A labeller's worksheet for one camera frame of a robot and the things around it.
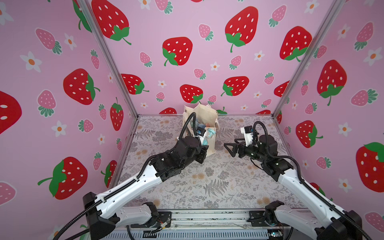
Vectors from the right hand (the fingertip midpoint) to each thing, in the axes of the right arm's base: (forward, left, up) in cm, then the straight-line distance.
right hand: (228, 144), depth 73 cm
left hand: (-4, +11, +4) cm, 12 cm away
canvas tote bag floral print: (+26, +12, -8) cm, 30 cm away
